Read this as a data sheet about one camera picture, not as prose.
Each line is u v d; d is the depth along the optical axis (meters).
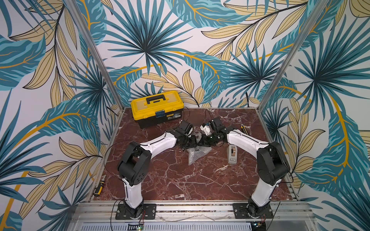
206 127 0.86
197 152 0.86
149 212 0.74
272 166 0.48
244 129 1.07
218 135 0.69
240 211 0.73
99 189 0.78
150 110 0.96
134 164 0.48
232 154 0.91
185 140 0.76
